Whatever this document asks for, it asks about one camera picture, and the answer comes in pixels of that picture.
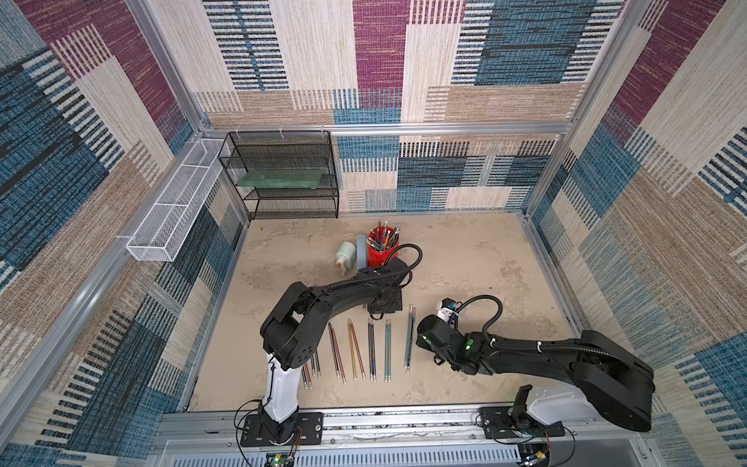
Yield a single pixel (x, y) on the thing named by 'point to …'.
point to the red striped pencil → (308, 376)
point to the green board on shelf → (280, 179)
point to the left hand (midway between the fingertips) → (395, 307)
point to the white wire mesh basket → (162, 232)
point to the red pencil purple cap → (357, 349)
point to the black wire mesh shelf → (296, 150)
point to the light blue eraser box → (361, 251)
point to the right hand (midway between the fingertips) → (423, 334)
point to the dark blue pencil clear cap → (370, 348)
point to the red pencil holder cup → (381, 242)
